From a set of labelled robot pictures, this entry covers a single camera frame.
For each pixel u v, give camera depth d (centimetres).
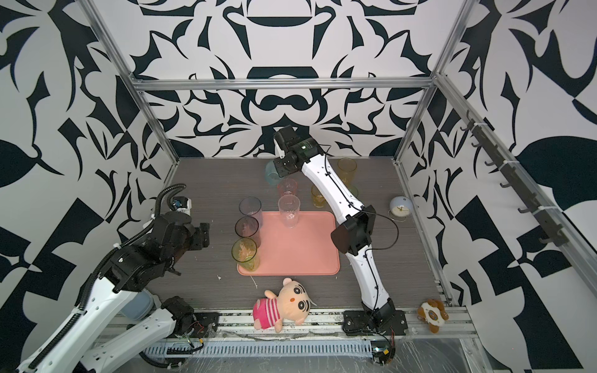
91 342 42
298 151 60
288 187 102
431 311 74
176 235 50
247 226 88
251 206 87
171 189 48
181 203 59
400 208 95
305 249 96
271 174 93
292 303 71
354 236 62
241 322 76
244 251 80
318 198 99
